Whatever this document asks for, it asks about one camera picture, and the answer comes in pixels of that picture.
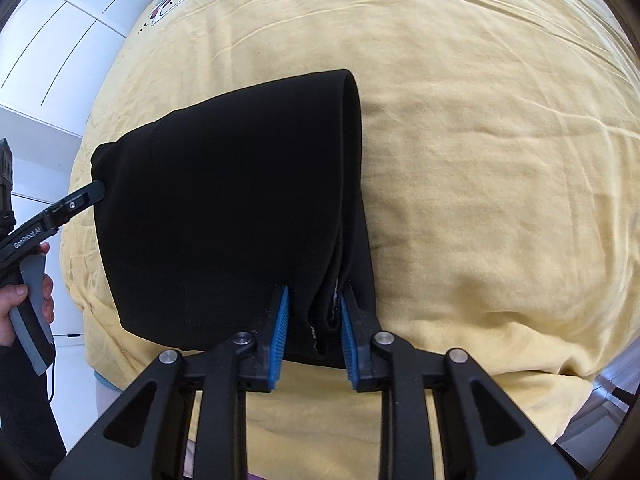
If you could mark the black pants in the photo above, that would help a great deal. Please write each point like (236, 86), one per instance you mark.
(200, 210)

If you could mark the person's left hand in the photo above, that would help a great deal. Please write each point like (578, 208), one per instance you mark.
(10, 300)

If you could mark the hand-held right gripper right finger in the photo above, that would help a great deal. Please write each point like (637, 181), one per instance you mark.
(349, 335)

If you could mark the white wardrobe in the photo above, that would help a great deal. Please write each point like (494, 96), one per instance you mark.
(50, 35)

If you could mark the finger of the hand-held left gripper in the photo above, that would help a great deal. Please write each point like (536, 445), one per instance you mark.
(75, 205)

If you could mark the person's left forearm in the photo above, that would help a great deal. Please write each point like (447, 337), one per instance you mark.
(20, 400)

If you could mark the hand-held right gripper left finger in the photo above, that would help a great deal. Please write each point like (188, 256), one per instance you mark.
(280, 330)

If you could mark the yellow printed blanket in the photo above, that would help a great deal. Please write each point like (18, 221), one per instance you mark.
(475, 160)

